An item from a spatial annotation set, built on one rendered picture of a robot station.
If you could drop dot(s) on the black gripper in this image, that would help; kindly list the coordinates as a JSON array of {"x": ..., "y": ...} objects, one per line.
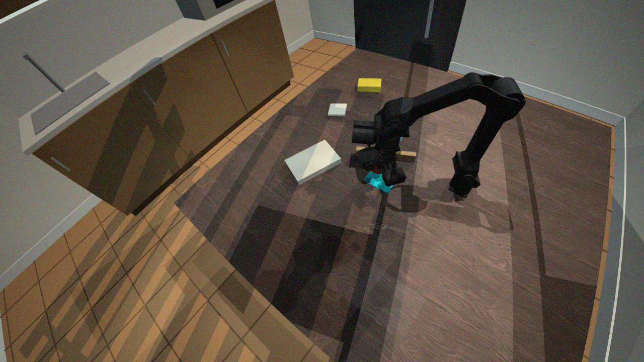
[{"x": 391, "y": 173}]

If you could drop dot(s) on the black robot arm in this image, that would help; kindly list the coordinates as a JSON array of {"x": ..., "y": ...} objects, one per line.
[{"x": 503, "y": 100}]

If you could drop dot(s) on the long wooden plank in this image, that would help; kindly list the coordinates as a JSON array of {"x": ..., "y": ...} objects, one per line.
[{"x": 401, "y": 155}]

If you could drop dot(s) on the yellow rectangular block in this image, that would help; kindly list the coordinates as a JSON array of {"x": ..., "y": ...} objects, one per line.
[{"x": 369, "y": 85}]

